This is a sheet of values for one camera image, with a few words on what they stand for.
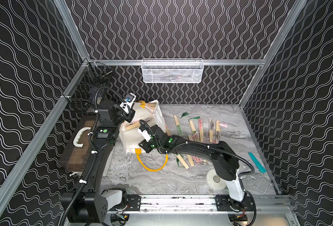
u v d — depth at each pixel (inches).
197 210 28.8
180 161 35.1
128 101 23.7
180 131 40.7
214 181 32.1
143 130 28.8
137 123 27.1
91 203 15.0
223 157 21.6
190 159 35.4
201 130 40.7
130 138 36.3
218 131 40.7
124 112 24.6
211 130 40.7
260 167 34.2
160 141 25.6
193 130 40.8
